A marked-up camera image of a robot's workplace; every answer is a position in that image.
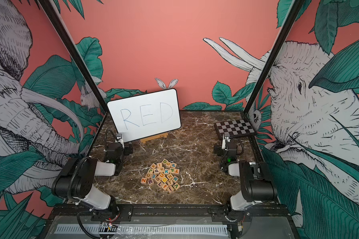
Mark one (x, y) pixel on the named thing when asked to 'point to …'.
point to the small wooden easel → (160, 136)
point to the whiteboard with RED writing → (145, 115)
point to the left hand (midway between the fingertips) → (122, 140)
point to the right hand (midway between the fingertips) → (223, 140)
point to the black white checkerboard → (234, 128)
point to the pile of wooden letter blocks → (164, 174)
